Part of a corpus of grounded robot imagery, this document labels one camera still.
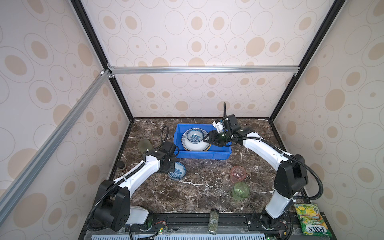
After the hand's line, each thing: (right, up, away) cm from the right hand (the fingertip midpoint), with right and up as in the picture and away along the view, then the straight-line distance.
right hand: (206, 140), depth 84 cm
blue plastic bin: (+7, -9, +18) cm, 22 cm away
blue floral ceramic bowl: (-6, +2, +19) cm, 20 cm away
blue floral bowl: (-16, -20, +4) cm, 25 cm away
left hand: (-19, -15, +1) cm, 24 cm away
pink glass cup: (+20, -21, +6) cm, 29 cm away
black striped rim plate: (-1, -5, +14) cm, 15 cm away
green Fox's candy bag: (+50, -38, -12) cm, 64 cm away
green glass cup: (+20, -28, -1) cm, 34 cm away
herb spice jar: (+3, -38, -13) cm, 40 cm away
